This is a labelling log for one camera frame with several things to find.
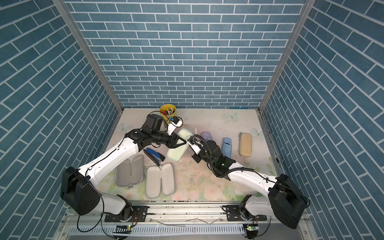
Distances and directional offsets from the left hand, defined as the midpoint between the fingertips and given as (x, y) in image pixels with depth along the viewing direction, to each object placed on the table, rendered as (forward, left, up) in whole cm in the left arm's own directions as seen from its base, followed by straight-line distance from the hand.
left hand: (186, 141), depth 76 cm
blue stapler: (+2, +20, -21) cm, 29 cm away
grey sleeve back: (-6, +5, -2) cm, 8 cm away
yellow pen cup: (+30, +15, -8) cm, 35 cm away
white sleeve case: (+9, -38, -20) cm, 43 cm away
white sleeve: (-9, +20, -22) cm, 31 cm away
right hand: (+1, -3, -5) cm, 5 cm away
